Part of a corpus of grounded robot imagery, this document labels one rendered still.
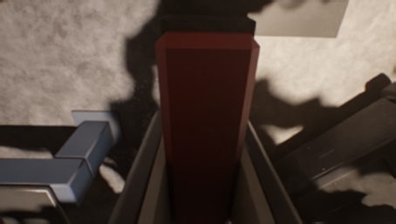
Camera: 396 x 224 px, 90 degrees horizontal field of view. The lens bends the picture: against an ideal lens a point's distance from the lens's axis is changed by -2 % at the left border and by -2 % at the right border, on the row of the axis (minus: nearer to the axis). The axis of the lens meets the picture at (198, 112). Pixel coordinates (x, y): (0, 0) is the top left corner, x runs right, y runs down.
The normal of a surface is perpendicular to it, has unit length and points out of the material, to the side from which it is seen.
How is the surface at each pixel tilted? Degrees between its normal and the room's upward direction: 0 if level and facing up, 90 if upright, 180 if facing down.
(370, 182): 0
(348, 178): 0
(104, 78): 0
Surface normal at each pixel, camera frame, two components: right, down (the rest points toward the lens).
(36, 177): 0.02, -0.85
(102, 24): 0.01, 0.52
